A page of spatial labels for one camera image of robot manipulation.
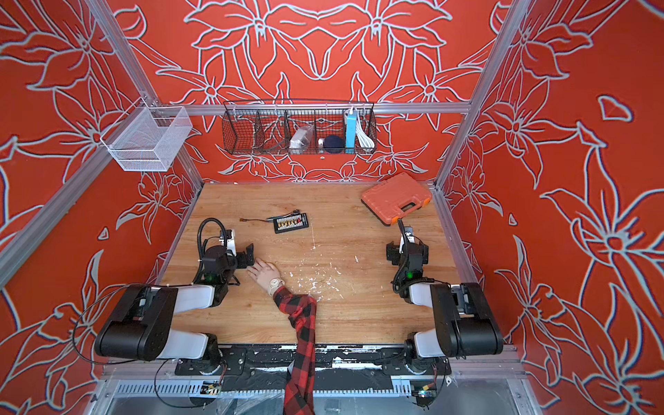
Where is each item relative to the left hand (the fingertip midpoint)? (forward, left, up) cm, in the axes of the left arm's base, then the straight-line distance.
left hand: (239, 243), depth 93 cm
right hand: (+5, -60, +2) cm, 60 cm away
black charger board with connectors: (+14, -15, -4) cm, 21 cm away
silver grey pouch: (+31, -21, +25) cm, 45 cm away
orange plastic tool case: (+29, -60, -2) cm, 67 cm away
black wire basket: (+40, -12, +24) cm, 48 cm away
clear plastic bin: (+27, +35, +26) cm, 51 cm away
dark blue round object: (+32, -33, +23) cm, 51 cm away
